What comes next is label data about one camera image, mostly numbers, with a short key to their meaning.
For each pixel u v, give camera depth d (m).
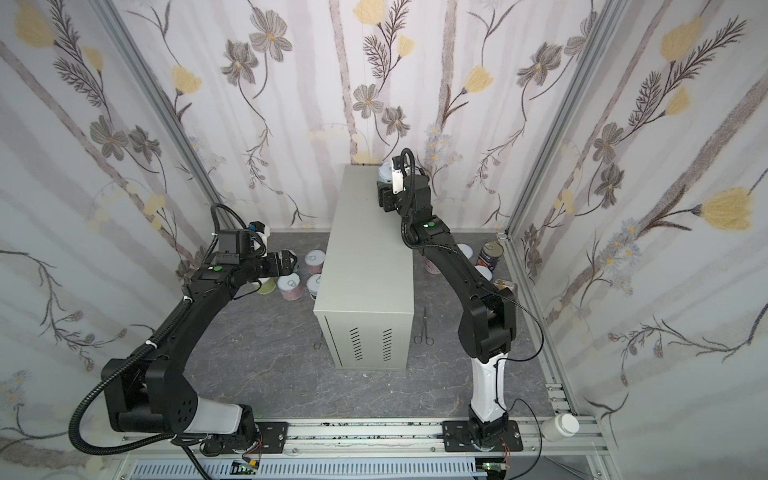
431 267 0.64
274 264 0.75
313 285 0.98
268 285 0.99
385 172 0.79
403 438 0.75
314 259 1.04
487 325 0.51
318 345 0.91
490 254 1.01
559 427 0.69
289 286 0.98
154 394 0.41
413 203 0.64
